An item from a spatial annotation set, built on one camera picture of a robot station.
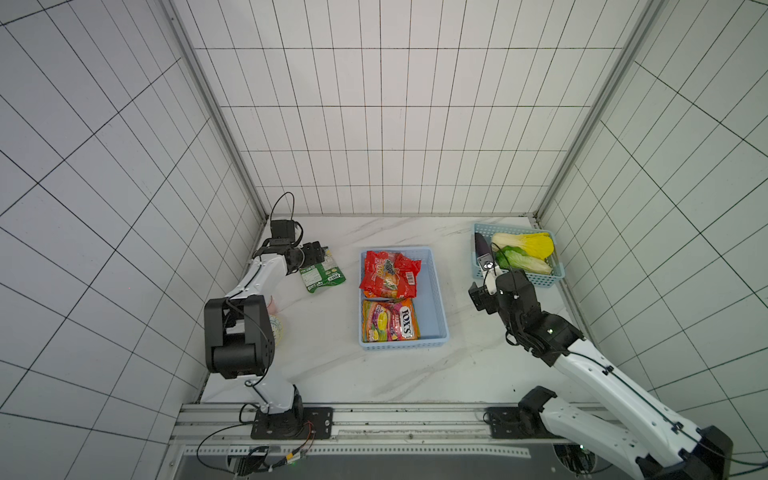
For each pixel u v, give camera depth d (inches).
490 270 24.9
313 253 33.6
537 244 39.0
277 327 33.9
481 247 41.0
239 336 18.2
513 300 21.1
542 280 37.3
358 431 28.6
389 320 33.2
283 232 28.9
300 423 26.4
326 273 39.5
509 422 28.6
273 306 37.3
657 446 15.8
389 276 34.4
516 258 38.0
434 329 34.7
